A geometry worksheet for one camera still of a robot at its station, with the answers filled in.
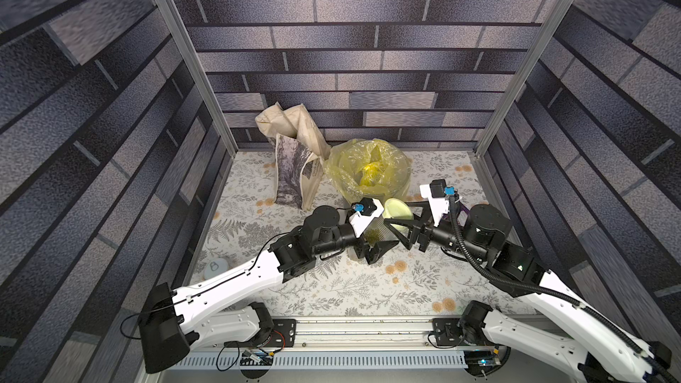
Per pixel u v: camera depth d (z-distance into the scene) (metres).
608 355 0.40
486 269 0.46
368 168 0.90
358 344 0.73
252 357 0.71
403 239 0.54
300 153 0.86
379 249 0.56
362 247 0.57
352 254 0.60
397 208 0.60
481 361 0.70
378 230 0.64
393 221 0.56
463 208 0.99
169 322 0.39
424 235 0.51
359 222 0.56
